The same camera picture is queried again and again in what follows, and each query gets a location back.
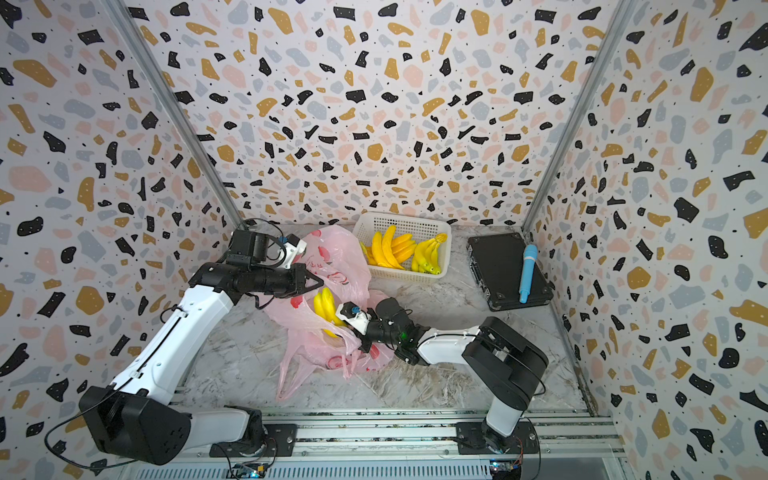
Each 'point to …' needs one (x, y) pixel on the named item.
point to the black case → (497, 262)
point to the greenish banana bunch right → (426, 255)
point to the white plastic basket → (422, 229)
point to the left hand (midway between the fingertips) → (325, 281)
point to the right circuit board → (504, 469)
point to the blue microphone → (530, 257)
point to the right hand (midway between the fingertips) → (342, 325)
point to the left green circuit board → (247, 471)
